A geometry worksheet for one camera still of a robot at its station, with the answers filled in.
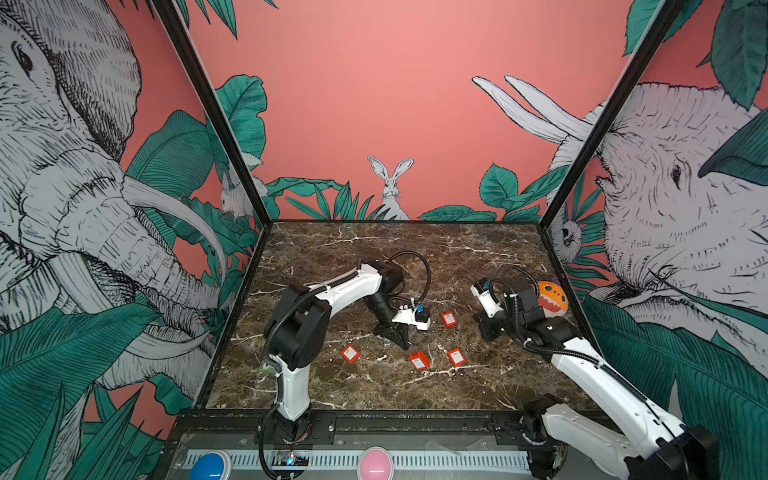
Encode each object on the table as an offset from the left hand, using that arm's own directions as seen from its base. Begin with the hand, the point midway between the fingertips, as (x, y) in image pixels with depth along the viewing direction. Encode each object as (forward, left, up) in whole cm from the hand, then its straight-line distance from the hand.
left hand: (403, 340), depth 79 cm
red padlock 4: (0, +15, -9) cm, 18 cm away
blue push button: (-25, +46, -8) cm, 53 cm away
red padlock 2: (-5, -4, -1) cm, 7 cm away
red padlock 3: (-2, -16, -9) cm, 18 cm away
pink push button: (-26, +8, -7) cm, 28 cm away
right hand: (+6, -19, +4) cm, 21 cm away
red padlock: (+10, -16, -9) cm, 20 cm away
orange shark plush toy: (+12, -46, -1) cm, 48 cm away
